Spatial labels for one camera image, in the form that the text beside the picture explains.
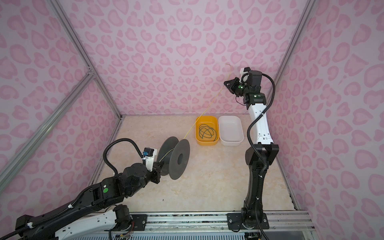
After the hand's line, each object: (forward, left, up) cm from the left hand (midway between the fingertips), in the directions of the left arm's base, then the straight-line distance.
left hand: (164, 162), depth 68 cm
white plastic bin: (+33, -39, -20) cm, 55 cm away
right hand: (+39, -32, +17) cm, 53 cm away
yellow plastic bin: (+44, -26, -22) cm, 56 cm away
